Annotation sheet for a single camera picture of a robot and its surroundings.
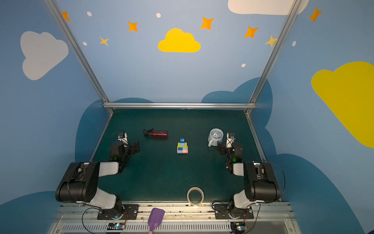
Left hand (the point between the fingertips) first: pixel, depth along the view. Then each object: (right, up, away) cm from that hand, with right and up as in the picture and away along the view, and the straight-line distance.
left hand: (133, 142), depth 95 cm
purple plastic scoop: (+20, -35, -23) cm, 47 cm away
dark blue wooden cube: (+31, -5, +1) cm, 32 cm away
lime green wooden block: (+35, -2, -2) cm, 35 cm away
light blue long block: (+31, -6, 0) cm, 32 cm away
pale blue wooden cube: (+33, -1, -2) cm, 33 cm away
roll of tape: (+42, -25, -14) cm, 50 cm away
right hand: (+62, +2, 0) cm, 62 cm away
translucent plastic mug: (+57, +4, +10) cm, 58 cm away
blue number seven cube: (+33, +2, -5) cm, 33 cm away
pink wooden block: (+35, -6, +1) cm, 35 cm away
